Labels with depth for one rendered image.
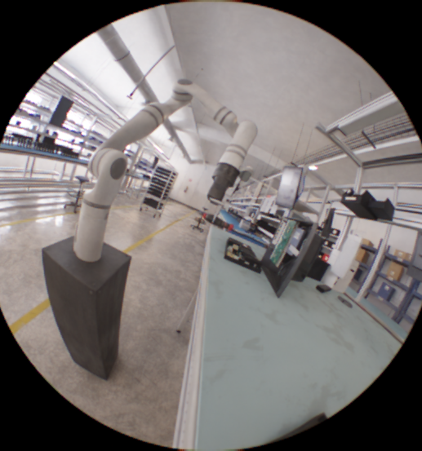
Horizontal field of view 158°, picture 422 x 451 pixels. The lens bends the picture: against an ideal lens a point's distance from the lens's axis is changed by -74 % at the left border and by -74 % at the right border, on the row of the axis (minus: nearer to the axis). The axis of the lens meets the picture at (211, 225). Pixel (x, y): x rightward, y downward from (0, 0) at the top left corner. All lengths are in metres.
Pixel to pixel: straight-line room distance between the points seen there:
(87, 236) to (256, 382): 0.47
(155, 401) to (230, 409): 1.02
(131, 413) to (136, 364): 0.39
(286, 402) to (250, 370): 0.06
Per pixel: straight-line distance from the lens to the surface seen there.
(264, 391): 0.20
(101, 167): 0.42
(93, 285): 0.43
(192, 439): 0.16
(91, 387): 1.18
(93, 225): 0.46
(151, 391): 1.19
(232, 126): 0.60
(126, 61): 3.91
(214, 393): 0.17
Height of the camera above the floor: 1.15
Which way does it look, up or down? 9 degrees down
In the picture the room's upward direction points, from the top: 24 degrees clockwise
